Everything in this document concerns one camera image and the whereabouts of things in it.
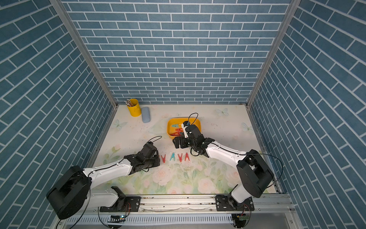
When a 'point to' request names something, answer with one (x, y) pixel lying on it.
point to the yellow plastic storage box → (175, 123)
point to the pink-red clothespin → (187, 156)
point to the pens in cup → (128, 103)
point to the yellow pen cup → (135, 110)
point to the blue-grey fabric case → (146, 114)
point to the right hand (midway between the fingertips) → (180, 139)
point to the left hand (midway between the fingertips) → (163, 161)
